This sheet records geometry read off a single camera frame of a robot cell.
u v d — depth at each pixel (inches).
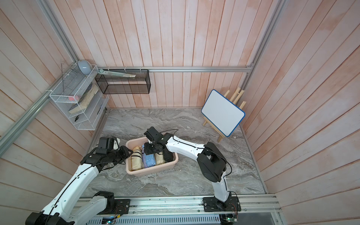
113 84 42.1
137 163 31.2
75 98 27.6
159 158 31.7
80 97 29.4
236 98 33.5
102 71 36.0
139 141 33.9
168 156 32.2
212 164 18.8
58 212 15.6
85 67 32.8
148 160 30.6
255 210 29.1
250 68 36.5
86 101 31.5
